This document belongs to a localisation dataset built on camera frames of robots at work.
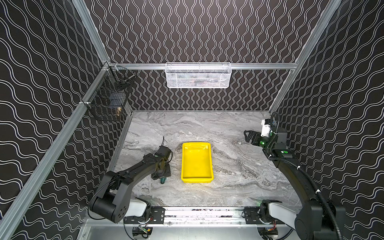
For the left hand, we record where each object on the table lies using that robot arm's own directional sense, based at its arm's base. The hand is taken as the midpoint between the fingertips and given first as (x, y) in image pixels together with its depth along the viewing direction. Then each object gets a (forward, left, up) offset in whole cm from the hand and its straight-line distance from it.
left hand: (169, 176), depth 87 cm
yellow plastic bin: (+8, -16, +2) cm, 18 cm away
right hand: (+19, -47, +19) cm, 54 cm away
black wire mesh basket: (+36, +41, +25) cm, 60 cm away
